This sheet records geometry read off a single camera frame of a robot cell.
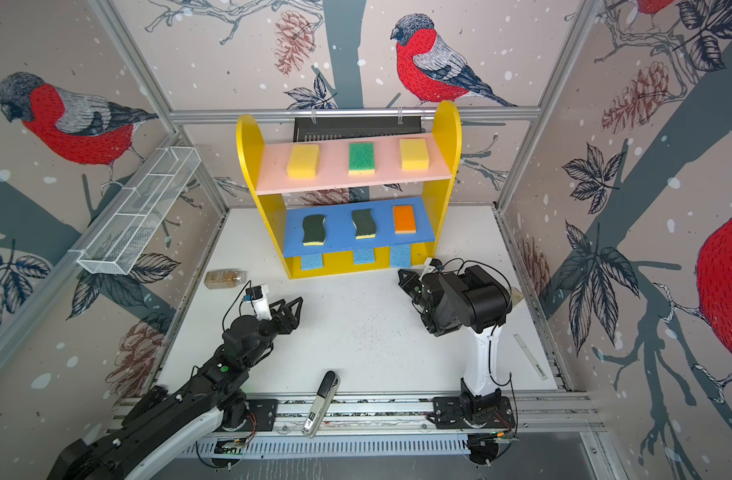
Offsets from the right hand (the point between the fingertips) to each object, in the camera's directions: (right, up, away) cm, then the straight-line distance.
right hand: (395, 275), depth 98 cm
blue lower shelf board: (-18, +14, -3) cm, 23 cm away
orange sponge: (+3, +19, 0) cm, 19 cm away
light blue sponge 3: (+3, +6, +5) cm, 9 cm away
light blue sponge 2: (-11, +6, +6) cm, 14 cm away
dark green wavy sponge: (-26, +15, -5) cm, 31 cm away
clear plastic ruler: (+38, -21, -14) cm, 46 cm away
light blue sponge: (-28, +4, +3) cm, 29 cm away
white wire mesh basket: (-70, +21, -20) cm, 76 cm away
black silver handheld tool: (-19, -26, -25) cm, 41 cm away
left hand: (-29, -4, -18) cm, 34 cm away
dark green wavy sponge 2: (-10, +18, -2) cm, 20 cm away
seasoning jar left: (-57, -1, -3) cm, 57 cm away
